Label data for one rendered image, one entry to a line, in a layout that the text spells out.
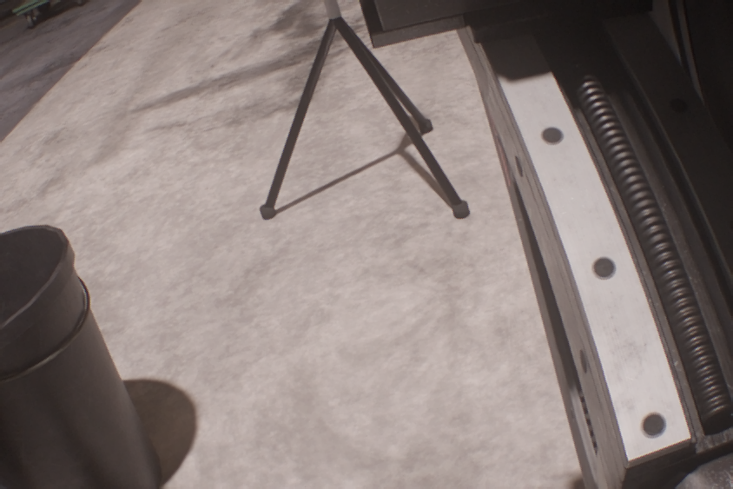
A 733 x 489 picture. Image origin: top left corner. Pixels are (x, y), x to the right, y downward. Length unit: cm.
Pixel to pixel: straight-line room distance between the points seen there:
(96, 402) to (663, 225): 83
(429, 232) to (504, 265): 19
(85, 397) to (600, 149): 78
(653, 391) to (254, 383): 104
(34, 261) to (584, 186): 95
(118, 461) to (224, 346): 39
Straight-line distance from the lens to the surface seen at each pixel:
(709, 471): 36
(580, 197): 39
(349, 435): 119
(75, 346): 106
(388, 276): 148
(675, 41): 57
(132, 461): 117
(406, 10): 45
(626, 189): 41
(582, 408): 63
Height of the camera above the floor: 77
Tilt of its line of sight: 29 degrees down
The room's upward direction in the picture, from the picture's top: 17 degrees counter-clockwise
